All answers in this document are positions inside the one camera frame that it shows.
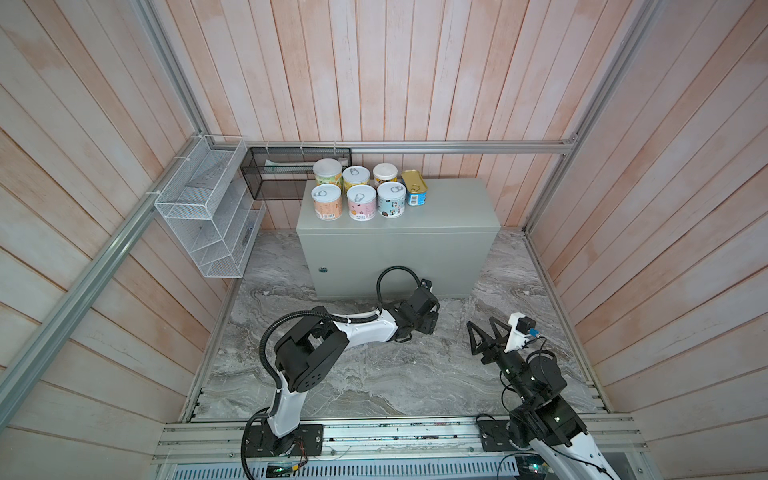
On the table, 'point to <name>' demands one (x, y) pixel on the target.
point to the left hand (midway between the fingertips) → (424, 319)
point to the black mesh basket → (284, 172)
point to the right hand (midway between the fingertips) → (480, 321)
